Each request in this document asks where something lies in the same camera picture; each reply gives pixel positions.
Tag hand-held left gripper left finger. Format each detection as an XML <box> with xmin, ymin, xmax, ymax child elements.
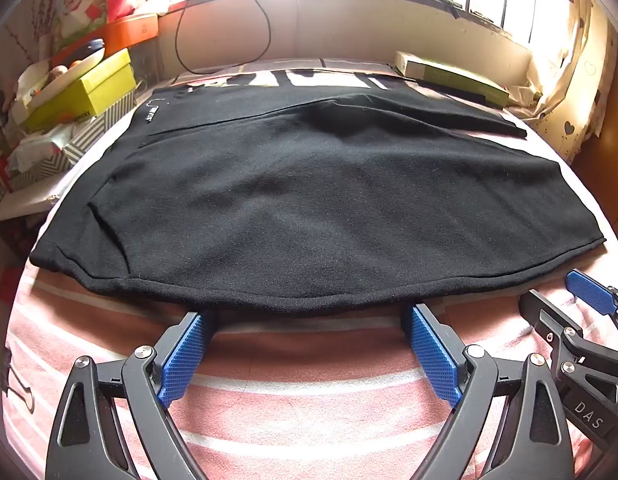
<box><xmin>46</xmin><ymin>310</ymin><xmax>215</xmax><ymax>480</ymax></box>

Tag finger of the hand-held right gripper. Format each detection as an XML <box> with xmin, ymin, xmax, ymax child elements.
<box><xmin>565</xmin><ymin>269</ymin><xmax>618</xmax><ymax>356</ymax></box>
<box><xmin>519</xmin><ymin>289</ymin><xmax>618</xmax><ymax>402</ymax></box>

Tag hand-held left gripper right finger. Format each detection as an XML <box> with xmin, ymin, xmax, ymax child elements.
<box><xmin>401</xmin><ymin>304</ymin><xmax>585</xmax><ymax>480</ymax></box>

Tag black pants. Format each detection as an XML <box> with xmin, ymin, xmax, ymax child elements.
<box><xmin>29</xmin><ymin>85</ymin><xmax>607</xmax><ymax>317</ymax></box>

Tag brown wooden cabinet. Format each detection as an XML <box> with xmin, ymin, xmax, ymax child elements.
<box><xmin>572</xmin><ymin>110</ymin><xmax>618</xmax><ymax>241</ymax></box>

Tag pink striped bed sheet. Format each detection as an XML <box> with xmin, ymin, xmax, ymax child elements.
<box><xmin>1</xmin><ymin>57</ymin><xmax>618</xmax><ymax>480</ymax></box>

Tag black binder clip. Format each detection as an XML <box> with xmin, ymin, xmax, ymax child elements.
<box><xmin>3</xmin><ymin>350</ymin><xmax>36</xmax><ymax>413</ymax></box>

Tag cream heart print curtain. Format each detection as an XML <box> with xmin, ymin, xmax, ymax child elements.
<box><xmin>526</xmin><ymin>0</ymin><xmax>618</xmax><ymax>163</ymax></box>

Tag white side table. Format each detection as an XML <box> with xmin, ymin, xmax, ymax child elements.
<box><xmin>0</xmin><ymin>180</ymin><xmax>64</xmax><ymax>223</ymax></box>

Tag grey chevron striped box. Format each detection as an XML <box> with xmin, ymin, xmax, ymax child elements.
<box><xmin>6</xmin><ymin>95</ymin><xmax>140</xmax><ymax>193</ymax></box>

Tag white plastic bag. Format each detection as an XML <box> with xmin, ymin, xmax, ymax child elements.
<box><xmin>9</xmin><ymin>132</ymin><xmax>74</xmax><ymax>171</ymax></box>

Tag long green white box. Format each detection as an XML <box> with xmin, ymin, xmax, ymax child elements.
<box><xmin>393</xmin><ymin>50</ymin><xmax>511</xmax><ymax>108</ymax></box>

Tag yellow-green shoebox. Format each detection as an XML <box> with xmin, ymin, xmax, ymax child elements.
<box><xmin>26</xmin><ymin>49</ymin><xmax>138</xmax><ymax>133</ymax></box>

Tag orange box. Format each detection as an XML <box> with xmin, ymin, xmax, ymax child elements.
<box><xmin>51</xmin><ymin>12</ymin><xmax>160</xmax><ymax>68</ymax></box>

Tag dried flower branches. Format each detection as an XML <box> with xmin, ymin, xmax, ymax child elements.
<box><xmin>4</xmin><ymin>0</ymin><xmax>54</xmax><ymax>66</ymax></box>

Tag colourful printed bag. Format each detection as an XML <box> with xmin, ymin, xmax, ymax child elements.
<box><xmin>51</xmin><ymin>0</ymin><xmax>140</xmax><ymax>56</ymax></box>

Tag black wall cable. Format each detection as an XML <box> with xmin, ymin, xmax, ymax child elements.
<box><xmin>175</xmin><ymin>0</ymin><xmax>273</xmax><ymax>77</ymax></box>

